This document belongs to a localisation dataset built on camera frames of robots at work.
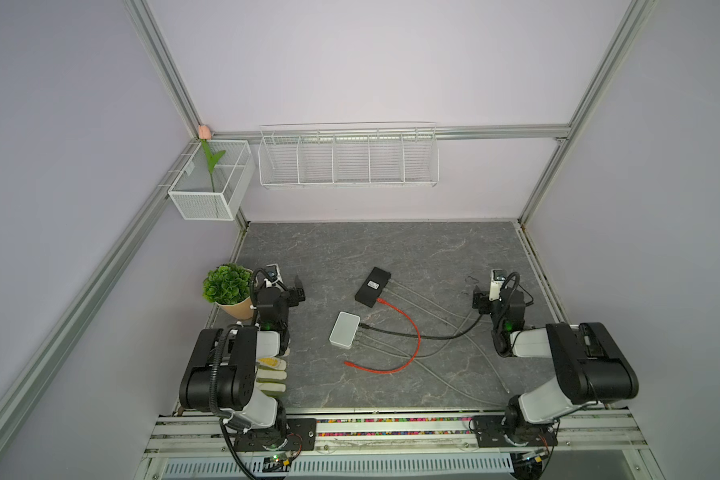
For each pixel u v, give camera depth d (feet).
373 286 3.25
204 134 2.93
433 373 2.70
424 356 2.84
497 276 2.69
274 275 2.61
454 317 3.08
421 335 2.96
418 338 2.88
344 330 2.97
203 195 2.53
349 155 3.16
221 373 1.46
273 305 2.27
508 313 2.36
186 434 2.48
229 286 2.78
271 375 2.71
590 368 1.51
